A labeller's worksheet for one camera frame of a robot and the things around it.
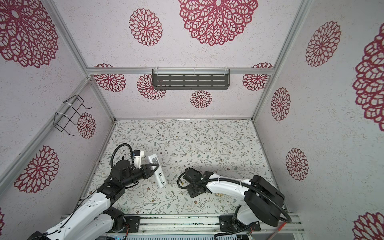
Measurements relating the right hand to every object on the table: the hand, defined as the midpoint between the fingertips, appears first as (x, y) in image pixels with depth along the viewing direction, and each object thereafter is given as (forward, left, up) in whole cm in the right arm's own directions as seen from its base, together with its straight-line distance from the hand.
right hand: (191, 189), depth 84 cm
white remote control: (+9, +19, +17) cm, 28 cm away
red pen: (-16, -44, -2) cm, 47 cm away
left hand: (+6, +17, +13) cm, 22 cm away
